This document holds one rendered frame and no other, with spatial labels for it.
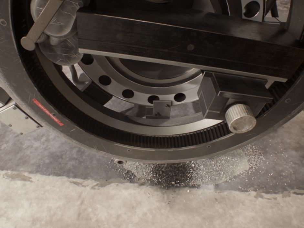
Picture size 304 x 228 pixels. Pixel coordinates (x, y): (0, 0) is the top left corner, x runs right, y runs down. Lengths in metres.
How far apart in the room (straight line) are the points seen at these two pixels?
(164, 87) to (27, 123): 0.39
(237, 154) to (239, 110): 0.66
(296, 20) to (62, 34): 0.43
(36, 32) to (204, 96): 0.31
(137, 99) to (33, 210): 0.64
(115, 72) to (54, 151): 0.67
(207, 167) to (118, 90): 0.54
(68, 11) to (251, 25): 0.32
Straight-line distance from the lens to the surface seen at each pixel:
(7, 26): 0.42
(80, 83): 0.77
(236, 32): 0.38
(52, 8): 0.36
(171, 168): 0.91
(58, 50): 0.46
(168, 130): 0.60
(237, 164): 0.98
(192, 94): 0.60
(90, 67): 0.56
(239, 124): 0.37
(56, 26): 0.39
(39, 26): 0.38
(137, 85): 0.57
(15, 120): 0.64
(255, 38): 0.38
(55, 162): 1.07
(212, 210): 0.87
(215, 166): 0.95
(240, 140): 0.59
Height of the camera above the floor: 0.80
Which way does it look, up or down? 44 degrees down
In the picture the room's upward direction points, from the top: 7 degrees counter-clockwise
